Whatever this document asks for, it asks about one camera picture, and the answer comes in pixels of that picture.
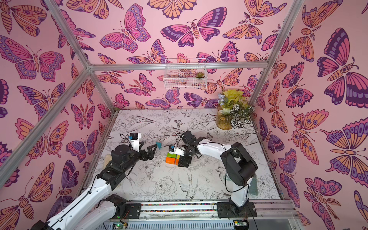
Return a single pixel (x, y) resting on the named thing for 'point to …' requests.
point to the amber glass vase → (222, 122)
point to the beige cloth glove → (108, 158)
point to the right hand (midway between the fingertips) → (181, 155)
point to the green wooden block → (174, 155)
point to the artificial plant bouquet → (235, 109)
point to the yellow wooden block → (178, 156)
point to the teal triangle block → (159, 144)
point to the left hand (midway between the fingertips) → (151, 143)
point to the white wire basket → (185, 74)
